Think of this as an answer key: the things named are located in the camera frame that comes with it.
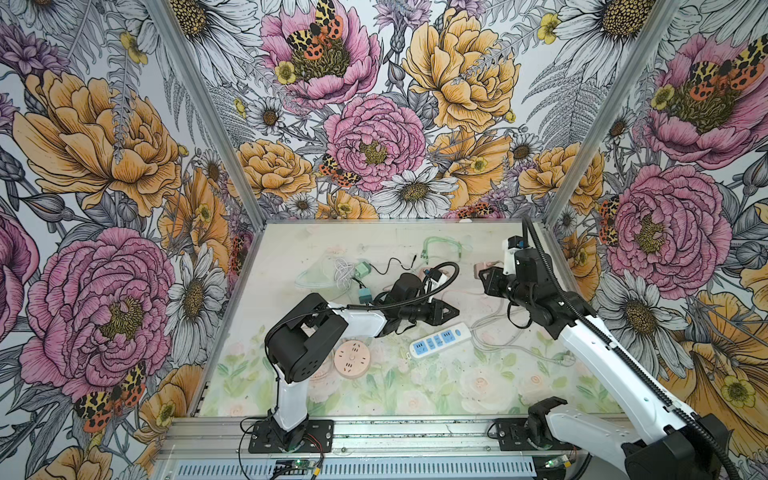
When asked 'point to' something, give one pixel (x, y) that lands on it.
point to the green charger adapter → (362, 269)
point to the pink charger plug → (482, 266)
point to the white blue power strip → (440, 341)
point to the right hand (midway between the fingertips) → (483, 283)
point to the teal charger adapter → (365, 296)
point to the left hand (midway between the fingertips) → (454, 317)
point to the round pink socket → (351, 358)
